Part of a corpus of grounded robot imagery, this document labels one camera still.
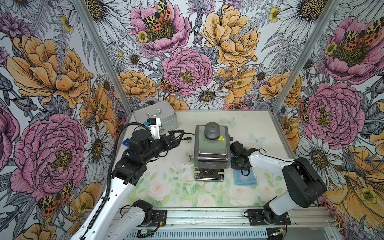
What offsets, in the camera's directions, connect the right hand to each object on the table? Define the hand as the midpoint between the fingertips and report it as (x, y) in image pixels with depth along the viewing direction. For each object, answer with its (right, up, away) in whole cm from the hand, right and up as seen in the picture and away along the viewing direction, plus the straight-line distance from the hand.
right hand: (237, 168), depth 91 cm
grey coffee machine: (-18, +14, -23) cm, 32 cm away
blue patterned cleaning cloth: (0, -5, -4) cm, 7 cm away
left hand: (-33, +20, -23) cm, 45 cm away
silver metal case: (-46, +35, +10) cm, 59 cm away
